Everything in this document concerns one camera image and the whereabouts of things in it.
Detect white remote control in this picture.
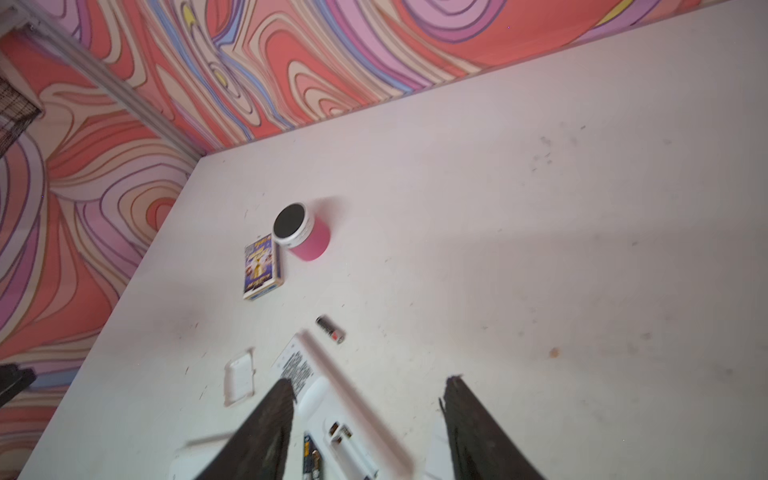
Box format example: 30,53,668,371
273,330,413,479

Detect black wire basket left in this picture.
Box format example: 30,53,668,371
0,78,43,157

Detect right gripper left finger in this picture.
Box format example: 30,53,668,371
196,378,295,480

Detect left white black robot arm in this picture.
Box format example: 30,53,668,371
0,363,37,407

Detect small white tray cover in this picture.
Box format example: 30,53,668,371
223,349,255,407

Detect blue silver AAA battery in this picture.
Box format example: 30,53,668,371
302,432,323,480

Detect small colourful card box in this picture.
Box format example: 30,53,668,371
243,234,283,300

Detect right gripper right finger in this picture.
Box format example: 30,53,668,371
440,376,543,480

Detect pink tape roll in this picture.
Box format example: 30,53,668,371
272,203,331,262

